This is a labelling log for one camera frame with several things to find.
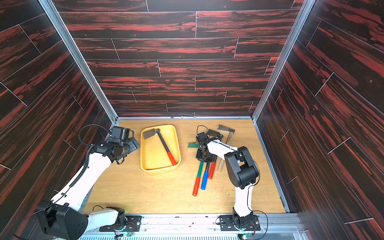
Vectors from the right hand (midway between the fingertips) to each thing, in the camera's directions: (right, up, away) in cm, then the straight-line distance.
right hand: (204, 158), depth 99 cm
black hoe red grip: (-39, +17, +9) cm, 43 cm away
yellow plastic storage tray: (-33, +1, -1) cm, 33 cm away
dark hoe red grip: (+10, +16, +9) cm, 21 cm away
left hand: (-41, +10, -17) cm, 45 cm away
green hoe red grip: (-3, -6, -7) cm, 9 cm away
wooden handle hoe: (+10, -1, -3) cm, 11 cm away
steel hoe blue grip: (-1, -11, -12) cm, 16 cm away
